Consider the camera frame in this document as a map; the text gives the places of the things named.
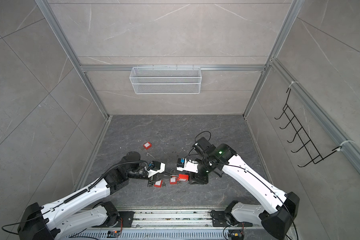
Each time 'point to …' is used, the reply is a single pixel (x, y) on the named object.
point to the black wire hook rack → (314, 155)
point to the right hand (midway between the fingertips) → (192, 175)
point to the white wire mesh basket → (166, 80)
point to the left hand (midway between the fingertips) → (171, 171)
